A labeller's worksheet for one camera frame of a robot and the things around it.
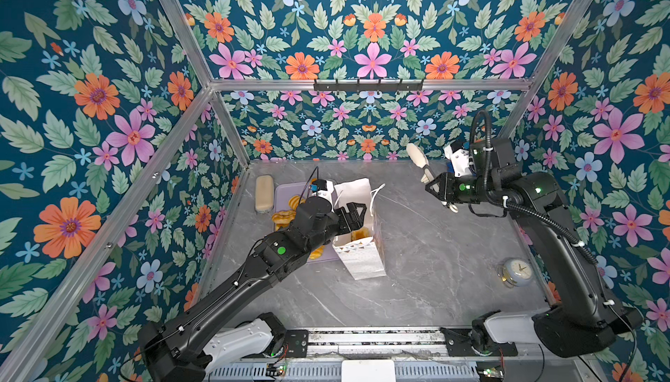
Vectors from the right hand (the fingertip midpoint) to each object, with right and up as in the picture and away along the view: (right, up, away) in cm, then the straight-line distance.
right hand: (430, 185), depth 65 cm
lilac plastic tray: (-49, -3, +40) cm, 63 cm away
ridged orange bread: (-33, -24, +24) cm, 47 cm away
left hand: (-17, -6, +1) cm, 18 cm away
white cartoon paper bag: (-17, -21, +8) cm, 28 cm away
